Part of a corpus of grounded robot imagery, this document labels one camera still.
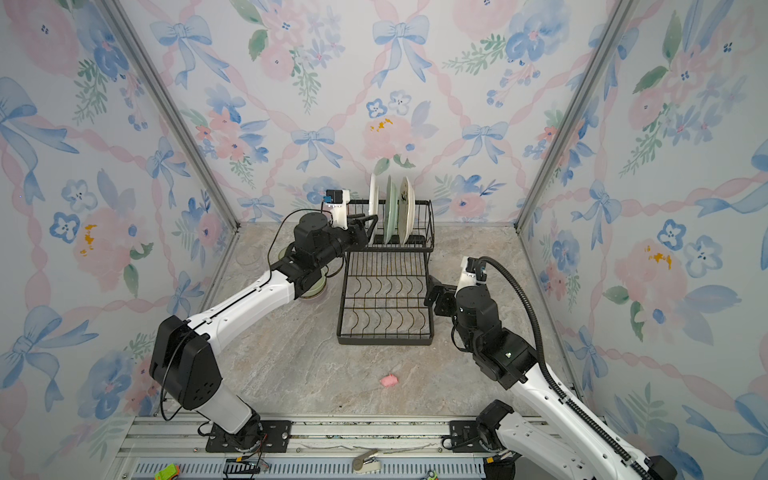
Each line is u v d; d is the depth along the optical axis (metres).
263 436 0.73
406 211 1.08
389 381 0.81
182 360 0.43
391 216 0.75
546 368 0.45
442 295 0.62
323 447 0.73
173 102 0.86
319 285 0.63
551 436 0.56
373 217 0.75
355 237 0.68
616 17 0.69
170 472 0.68
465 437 0.73
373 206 0.76
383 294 1.00
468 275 0.61
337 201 0.65
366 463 0.69
